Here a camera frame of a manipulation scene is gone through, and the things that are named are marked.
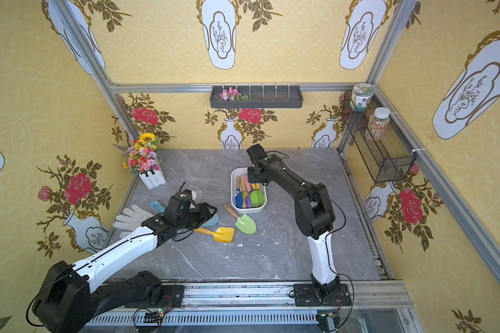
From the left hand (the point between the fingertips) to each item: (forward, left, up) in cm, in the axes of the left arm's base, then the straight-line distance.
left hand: (208, 210), depth 85 cm
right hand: (+19, -23, -1) cm, 30 cm away
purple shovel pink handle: (+8, -17, -6) cm, 19 cm away
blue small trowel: (+11, -12, -7) cm, 18 cm away
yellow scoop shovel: (-6, -5, -10) cm, 13 cm away
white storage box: (+24, -12, -6) cm, 27 cm away
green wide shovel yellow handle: (+10, -21, -7) cm, 24 cm away
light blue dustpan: (+7, +25, -8) cm, 27 cm away
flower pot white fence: (+24, +32, +5) cm, 40 cm away
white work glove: (+2, +36, -11) cm, 38 cm away
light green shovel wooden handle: (-1, -15, -10) cm, 18 cm away
